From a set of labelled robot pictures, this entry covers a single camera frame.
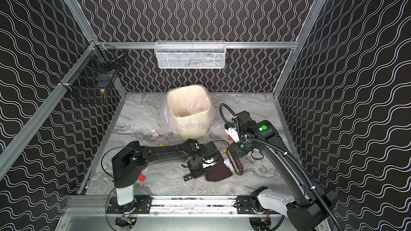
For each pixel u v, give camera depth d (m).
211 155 0.69
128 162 0.51
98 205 0.76
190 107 0.93
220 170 0.86
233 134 0.65
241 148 0.61
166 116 0.80
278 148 0.43
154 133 0.98
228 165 0.86
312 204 0.37
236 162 0.78
